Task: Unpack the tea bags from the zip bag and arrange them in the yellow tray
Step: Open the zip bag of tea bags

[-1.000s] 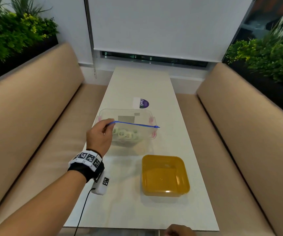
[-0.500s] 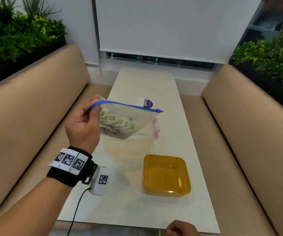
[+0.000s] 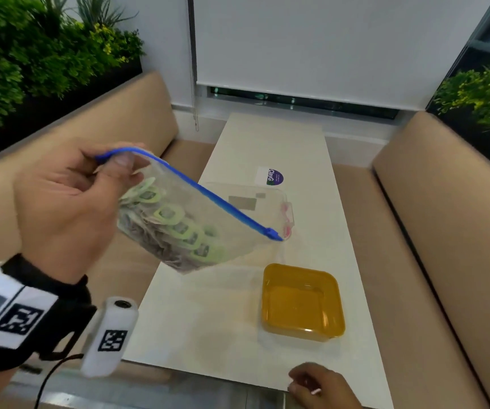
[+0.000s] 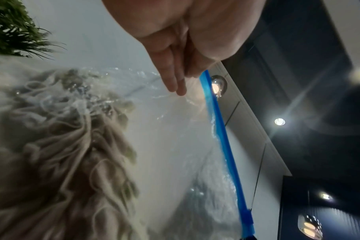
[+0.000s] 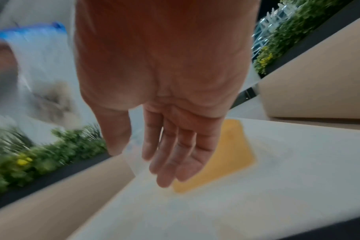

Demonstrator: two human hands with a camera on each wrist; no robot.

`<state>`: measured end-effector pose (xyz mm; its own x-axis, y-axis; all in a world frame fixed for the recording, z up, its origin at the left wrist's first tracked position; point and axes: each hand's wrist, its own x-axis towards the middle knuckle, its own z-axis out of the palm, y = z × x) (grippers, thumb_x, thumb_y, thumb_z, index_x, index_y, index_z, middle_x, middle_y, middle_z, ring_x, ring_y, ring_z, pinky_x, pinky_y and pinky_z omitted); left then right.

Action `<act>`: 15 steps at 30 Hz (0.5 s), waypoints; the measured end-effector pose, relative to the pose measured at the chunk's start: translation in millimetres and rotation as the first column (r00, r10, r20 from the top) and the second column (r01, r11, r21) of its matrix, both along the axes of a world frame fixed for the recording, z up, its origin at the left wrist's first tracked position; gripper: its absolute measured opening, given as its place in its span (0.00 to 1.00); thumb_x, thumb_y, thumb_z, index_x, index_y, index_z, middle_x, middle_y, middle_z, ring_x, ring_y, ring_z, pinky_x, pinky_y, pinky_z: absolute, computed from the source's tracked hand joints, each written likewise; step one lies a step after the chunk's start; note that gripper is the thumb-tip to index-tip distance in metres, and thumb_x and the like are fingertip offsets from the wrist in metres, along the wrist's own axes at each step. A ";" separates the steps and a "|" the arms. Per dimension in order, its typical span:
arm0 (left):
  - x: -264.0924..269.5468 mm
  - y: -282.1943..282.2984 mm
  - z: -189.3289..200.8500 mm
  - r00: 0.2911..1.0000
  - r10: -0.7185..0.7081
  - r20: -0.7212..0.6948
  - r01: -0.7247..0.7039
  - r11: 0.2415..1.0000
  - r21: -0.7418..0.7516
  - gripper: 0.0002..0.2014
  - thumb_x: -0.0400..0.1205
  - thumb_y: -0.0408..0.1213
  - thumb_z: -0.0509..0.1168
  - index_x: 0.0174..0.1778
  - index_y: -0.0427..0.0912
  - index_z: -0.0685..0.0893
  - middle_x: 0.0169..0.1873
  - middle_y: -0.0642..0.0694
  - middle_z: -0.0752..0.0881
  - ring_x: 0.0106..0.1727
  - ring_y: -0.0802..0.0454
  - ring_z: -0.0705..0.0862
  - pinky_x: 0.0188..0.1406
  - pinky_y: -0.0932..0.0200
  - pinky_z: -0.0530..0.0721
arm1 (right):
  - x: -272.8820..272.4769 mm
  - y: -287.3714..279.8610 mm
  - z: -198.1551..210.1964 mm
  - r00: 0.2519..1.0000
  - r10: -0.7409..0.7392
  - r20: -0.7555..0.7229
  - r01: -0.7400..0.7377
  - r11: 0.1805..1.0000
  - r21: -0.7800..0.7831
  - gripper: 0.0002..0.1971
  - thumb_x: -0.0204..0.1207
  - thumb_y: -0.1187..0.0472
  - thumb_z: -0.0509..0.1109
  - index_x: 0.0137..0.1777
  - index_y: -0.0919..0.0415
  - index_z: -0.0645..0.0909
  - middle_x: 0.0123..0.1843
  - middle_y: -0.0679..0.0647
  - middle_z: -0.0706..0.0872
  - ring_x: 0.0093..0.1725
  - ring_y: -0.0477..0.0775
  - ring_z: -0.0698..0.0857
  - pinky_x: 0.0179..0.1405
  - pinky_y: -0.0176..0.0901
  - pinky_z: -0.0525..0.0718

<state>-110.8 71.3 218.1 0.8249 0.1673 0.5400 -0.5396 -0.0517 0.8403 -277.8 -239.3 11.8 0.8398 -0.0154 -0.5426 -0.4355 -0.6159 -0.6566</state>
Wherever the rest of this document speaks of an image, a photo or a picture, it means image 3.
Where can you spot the tea bags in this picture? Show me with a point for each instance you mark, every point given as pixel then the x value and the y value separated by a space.
pixel 168 225

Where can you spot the white and purple sticker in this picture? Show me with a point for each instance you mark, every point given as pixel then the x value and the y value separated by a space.
pixel 270 176

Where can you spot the white roller blind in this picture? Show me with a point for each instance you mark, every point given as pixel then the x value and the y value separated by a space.
pixel 334 42

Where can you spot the black left wristband with markers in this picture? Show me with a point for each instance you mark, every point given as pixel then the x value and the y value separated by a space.
pixel 28 310

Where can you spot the person's right hand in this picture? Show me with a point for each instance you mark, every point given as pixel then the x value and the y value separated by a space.
pixel 321 387

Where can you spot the beige bench seat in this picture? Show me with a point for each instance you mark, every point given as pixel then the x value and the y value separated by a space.
pixel 441 251
pixel 100 123

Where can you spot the clear zip bag with tea bags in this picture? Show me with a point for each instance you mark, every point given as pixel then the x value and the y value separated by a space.
pixel 211 225

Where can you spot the grey rectangular label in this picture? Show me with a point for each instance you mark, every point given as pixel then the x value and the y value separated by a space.
pixel 245 203

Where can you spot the black planter box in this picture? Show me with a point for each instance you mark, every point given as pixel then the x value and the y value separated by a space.
pixel 57 110
pixel 475 138

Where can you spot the yellow tray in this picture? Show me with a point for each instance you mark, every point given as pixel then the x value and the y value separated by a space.
pixel 300 302

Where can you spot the clear storage box pink latches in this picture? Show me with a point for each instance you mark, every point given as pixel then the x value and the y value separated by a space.
pixel 270 204

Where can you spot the person's left hand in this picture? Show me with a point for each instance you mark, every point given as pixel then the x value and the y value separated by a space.
pixel 57 208

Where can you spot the green hedge plant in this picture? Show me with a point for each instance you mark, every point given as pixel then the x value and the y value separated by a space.
pixel 23 51
pixel 483 97

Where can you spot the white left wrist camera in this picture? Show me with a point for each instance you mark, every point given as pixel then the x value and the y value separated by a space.
pixel 108 336

